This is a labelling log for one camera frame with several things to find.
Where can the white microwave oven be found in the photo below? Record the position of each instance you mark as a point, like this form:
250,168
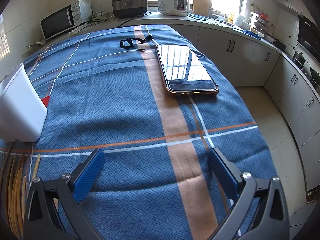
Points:
57,21

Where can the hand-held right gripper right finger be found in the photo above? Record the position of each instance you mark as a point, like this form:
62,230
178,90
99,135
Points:
222,175

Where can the black wok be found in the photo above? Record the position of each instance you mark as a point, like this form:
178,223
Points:
315,75

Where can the black rice cooker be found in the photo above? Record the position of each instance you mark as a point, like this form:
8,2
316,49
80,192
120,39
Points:
128,5

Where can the set of wooden chopsticks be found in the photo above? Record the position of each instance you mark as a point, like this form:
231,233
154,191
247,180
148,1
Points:
15,192

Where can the white kitchen countertop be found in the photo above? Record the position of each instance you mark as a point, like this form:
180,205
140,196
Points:
175,20

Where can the black range hood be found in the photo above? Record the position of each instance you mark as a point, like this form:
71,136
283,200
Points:
308,35

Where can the black cooking pot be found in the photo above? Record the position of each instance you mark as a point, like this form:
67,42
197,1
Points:
300,57

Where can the stack of white bowls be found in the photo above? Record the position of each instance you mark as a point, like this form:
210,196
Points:
240,20

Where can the white pressure cooker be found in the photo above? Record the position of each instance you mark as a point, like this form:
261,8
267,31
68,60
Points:
172,2

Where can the blue plaid tablecloth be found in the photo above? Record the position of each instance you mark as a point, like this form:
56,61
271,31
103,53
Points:
112,105

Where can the white base cabinets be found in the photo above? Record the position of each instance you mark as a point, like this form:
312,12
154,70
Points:
245,62

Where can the white plastic utensil holder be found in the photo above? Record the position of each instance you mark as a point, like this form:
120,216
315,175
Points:
17,105

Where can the wooden cutting board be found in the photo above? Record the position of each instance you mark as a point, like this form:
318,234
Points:
201,2

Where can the small red object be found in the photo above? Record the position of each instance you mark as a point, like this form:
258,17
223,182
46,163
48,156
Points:
45,101

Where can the dish rack with containers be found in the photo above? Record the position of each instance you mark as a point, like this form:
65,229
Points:
260,21

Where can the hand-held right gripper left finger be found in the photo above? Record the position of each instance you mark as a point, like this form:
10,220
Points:
90,172

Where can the blue dish cloth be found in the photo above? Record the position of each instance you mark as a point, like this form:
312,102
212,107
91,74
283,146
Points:
251,33

